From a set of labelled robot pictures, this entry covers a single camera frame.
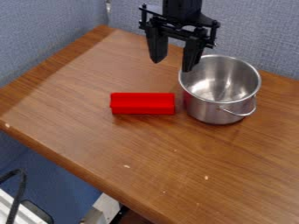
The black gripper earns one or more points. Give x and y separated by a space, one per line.
177 19

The red rectangular block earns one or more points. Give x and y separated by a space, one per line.
143 103

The metal pot with handle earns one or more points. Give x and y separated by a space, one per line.
219 89

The white table leg bracket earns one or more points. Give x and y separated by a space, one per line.
103 212

